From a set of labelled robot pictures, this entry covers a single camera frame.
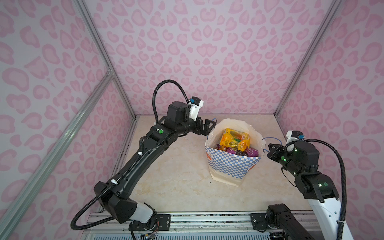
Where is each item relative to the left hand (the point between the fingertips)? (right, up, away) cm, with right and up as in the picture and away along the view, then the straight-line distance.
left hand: (209, 118), depth 66 cm
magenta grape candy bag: (+22, -17, +11) cm, 30 cm away
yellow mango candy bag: (+8, -16, +24) cm, 30 cm away
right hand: (+26, -11, 0) cm, 28 cm away
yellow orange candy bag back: (+15, -10, +16) cm, 24 cm away
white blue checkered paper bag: (+11, -24, +9) cm, 28 cm away
